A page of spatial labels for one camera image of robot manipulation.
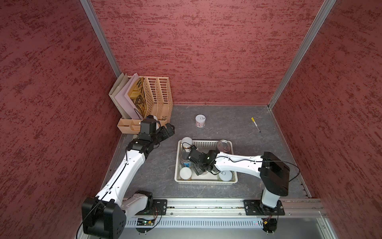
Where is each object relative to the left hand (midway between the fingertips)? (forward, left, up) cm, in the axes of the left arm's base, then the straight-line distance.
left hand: (168, 133), depth 81 cm
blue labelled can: (-13, -9, -9) cm, 18 cm away
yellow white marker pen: (+23, -60, -19) cm, 67 cm away
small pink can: (+22, -18, -16) cm, 32 cm away
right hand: (-13, -19, -16) cm, 28 cm away
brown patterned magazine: (+29, +25, +1) cm, 38 cm away
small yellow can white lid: (-18, -10, -12) cm, 24 cm away
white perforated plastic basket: (-18, -22, -20) cm, 35 cm away
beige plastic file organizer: (+36, +14, -11) cm, 40 cm away
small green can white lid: (-19, -32, -14) cm, 40 cm away
